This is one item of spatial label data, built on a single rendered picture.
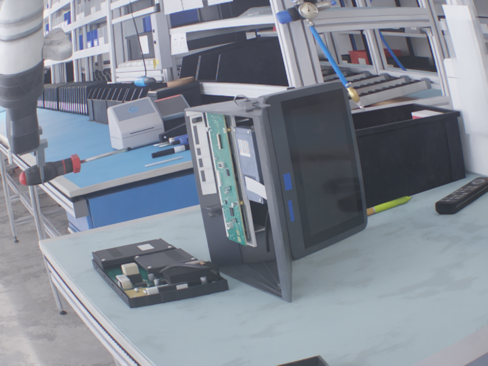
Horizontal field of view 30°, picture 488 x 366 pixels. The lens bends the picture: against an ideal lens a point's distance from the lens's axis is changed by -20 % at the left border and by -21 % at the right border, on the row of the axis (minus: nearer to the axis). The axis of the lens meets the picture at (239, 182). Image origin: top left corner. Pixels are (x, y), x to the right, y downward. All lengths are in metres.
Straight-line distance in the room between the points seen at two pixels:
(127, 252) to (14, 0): 0.53
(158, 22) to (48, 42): 2.74
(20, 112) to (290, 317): 0.40
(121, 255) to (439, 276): 0.51
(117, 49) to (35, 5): 3.88
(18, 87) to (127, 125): 2.22
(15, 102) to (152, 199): 1.73
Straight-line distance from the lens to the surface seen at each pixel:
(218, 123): 1.31
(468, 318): 0.98
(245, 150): 1.27
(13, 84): 1.18
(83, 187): 2.83
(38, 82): 1.20
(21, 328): 4.90
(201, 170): 1.39
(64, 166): 1.28
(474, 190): 1.52
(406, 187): 1.64
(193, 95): 3.58
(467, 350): 0.50
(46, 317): 5.06
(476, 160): 1.70
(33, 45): 1.17
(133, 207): 2.88
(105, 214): 2.86
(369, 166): 1.60
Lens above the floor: 1.34
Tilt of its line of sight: 10 degrees down
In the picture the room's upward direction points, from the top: 10 degrees counter-clockwise
